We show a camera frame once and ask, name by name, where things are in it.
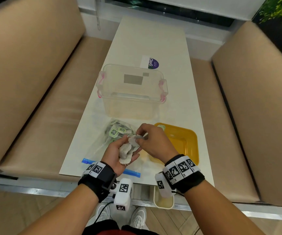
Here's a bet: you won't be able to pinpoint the person's right hand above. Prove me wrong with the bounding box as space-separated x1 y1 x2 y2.
135 123 180 164

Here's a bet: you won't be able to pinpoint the person's left hand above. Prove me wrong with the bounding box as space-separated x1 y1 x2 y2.
101 135 141 177

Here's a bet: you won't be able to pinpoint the clear zip bag with tea bags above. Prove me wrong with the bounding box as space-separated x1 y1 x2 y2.
81 118 147 179

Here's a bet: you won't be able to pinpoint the yellow tray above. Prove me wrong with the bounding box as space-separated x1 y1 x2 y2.
149 122 200 166

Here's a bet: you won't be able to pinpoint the person's left forearm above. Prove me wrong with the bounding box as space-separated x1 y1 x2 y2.
21 183 99 235

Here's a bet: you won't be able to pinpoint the person's left white shoe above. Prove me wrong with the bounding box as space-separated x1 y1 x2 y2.
96 204 111 222

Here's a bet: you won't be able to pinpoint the person's white shoe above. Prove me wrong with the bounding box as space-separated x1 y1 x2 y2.
96 204 111 222
130 207 147 229

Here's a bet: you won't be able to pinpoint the person's right white shoe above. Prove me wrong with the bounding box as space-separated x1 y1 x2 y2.
130 207 147 229

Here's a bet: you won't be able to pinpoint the person's black trousers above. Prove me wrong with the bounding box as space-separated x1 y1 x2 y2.
82 219 159 235

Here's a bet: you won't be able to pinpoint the person's red shirt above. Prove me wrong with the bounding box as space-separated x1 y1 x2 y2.
104 229 136 235

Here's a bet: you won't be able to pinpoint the black left wristband with markers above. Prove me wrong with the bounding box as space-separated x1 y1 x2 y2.
78 161 117 203

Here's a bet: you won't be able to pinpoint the black wristband with markers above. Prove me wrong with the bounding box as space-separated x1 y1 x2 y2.
78 161 117 203
162 154 205 194

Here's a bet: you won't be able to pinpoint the black right wristband with markers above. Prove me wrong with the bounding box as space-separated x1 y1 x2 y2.
162 154 205 194

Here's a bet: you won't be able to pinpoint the marker cube on right wrist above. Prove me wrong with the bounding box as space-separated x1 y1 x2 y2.
155 171 176 198

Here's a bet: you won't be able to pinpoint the clear storage box pink latches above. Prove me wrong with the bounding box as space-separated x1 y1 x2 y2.
96 63 168 120

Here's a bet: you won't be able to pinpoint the small white bin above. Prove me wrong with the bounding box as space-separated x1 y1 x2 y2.
153 186 175 210

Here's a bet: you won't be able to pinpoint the grey rectangular label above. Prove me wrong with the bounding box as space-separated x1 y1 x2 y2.
124 74 143 85

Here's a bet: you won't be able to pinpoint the white and purple sticker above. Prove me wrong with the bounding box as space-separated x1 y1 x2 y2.
141 55 160 70

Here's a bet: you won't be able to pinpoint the beige bench seat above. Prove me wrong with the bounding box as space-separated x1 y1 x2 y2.
190 21 282 207
0 0 112 183

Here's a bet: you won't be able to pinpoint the white roller blind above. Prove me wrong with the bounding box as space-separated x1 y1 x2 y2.
141 0 268 21

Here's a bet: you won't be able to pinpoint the green hedge plant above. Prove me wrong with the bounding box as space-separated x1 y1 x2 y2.
258 0 282 31

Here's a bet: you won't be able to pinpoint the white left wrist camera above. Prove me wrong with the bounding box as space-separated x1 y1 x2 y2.
109 178 133 211

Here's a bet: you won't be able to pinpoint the blind pull cord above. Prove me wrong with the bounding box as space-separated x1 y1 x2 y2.
94 0 101 30

